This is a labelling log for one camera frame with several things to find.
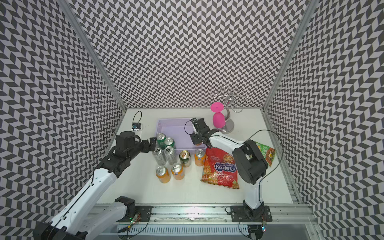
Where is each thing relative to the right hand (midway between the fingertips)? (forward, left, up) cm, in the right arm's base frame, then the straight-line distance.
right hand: (197, 136), depth 95 cm
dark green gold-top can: (-16, +7, +3) cm, 17 cm away
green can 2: (-6, +17, +4) cm, 19 cm away
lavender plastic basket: (+12, +14, -8) cm, 19 cm away
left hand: (-10, +27, +13) cm, 31 cm away
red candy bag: (-20, -12, -1) cm, 24 cm away
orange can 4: (-3, 0, -5) cm, 6 cm away
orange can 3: (-24, +10, +3) cm, 26 cm away
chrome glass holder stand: (+12, -19, +23) cm, 32 cm away
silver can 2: (-15, +15, +6) cm, 22 cm away
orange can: (-16, -1, +2) cm, 16 cm away
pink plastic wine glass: (+6, -13, +11) cm, 18 cm away
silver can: (-16, +21, +5) cm, 27 cm away
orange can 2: (-26, +18, +4) cm, 31 cm away
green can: (-6, +22, +6) cm, 23 cm away
